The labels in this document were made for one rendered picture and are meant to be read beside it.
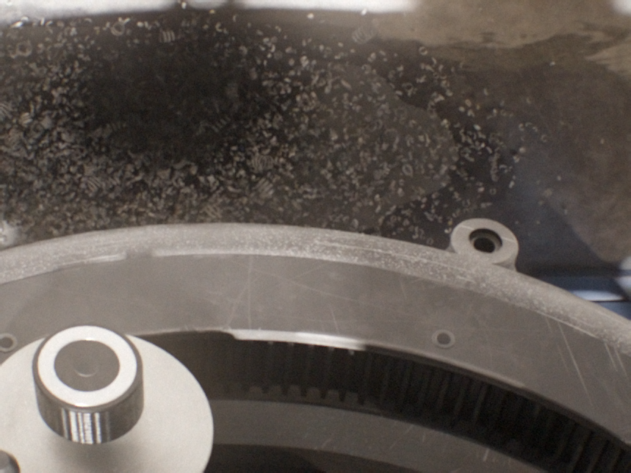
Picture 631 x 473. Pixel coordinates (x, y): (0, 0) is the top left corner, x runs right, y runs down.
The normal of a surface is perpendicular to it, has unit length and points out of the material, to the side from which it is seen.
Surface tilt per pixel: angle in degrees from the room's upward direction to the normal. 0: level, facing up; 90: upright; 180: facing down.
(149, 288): 90
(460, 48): 0
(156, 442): 90
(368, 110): 1
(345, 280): 90
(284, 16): 0
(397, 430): 43
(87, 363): 90
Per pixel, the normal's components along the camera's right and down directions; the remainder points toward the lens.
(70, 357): 0.10, -0.70
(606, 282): 0.09, 0.72
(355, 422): -0.08, 0.11
